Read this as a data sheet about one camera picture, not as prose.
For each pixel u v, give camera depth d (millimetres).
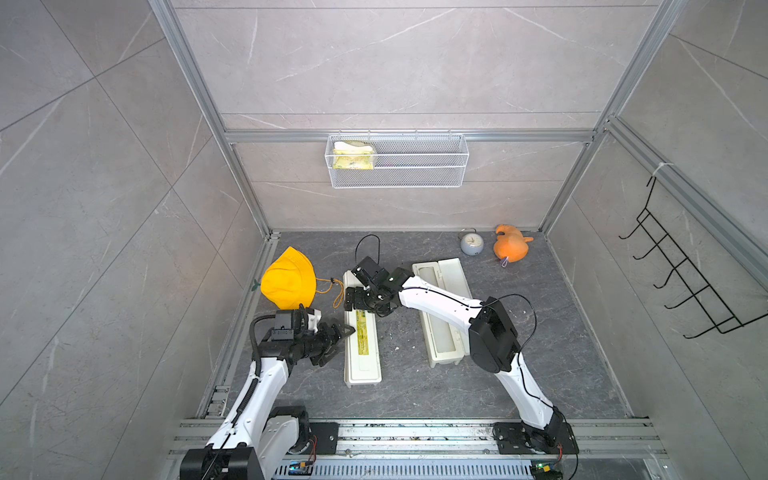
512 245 1068
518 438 730
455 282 951
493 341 537
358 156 873
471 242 1107
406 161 1009
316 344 709
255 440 423
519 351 578
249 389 488
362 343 798
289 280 1036
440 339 832
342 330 759
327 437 729
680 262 669
